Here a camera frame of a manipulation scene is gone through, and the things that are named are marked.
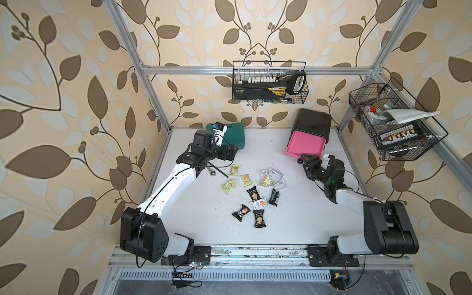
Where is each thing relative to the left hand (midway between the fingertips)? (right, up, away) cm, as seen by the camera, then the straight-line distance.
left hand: (231, 144), depth 80 cm
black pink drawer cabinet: (+41, +6, +15) cm, 44 cm away
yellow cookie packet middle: (+7, -19, +16) cm, 26 cm away
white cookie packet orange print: (+17, -16, +18) cm, 29 cm away
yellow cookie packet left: (-2, -22, +14) cm, 26 cm away
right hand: (+34, -7, +10) cm, 36 cm away
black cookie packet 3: (+4, -32, +4) cm, 33 cm away
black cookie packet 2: (+20, -26, +9) cm, 34 cm away
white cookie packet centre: (+13, -29, +7) cm, 32 cm away
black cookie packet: (+11, -25, +11) cm, 29 cm away
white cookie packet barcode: (+25, -21, +14) cm, 35 cm away
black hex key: (-11, -12, +22) cm, 28 cm away
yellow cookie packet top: (0, -14, +19) cm, 23 cm away
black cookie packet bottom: (+13, -35, +2) cm, 38 cm away
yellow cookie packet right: (+18, -20, +14) cm, 30 cm away
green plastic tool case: (0, +6, +38) cm, 38 cm away
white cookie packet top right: (+22, -16, +17) cm, 32 cm away
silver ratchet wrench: (-12, -15, +21) cm, 29 cm away
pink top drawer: (+36, 0, +16) cm, 39 cm away
